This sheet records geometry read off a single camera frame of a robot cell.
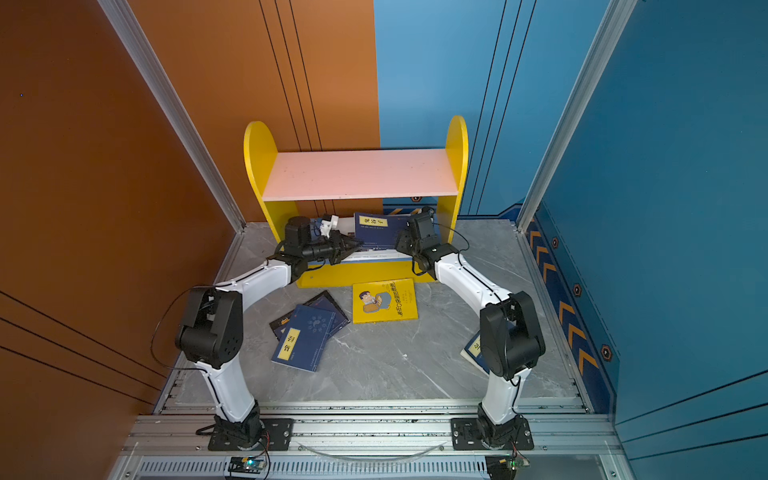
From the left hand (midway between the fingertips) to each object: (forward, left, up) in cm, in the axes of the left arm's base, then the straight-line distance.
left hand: (365, 241), depth 86 cm
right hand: (+4, -11, -3) cm, 12 cm away
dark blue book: (+6, -4, -2) cm, 7 cm away
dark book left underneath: (-9, +15, -20) cm, 26 cm away
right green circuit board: (-51, -36, -23) cm, 67 cm away
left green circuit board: (-51, +26, -23) cm, 62 cm away
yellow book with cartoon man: (-8, -5, -20) cm, 22 cm away
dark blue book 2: (-22, +17, -19) cm, 34 cm away
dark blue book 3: (-25, -31, -19) cm, 45 cm away
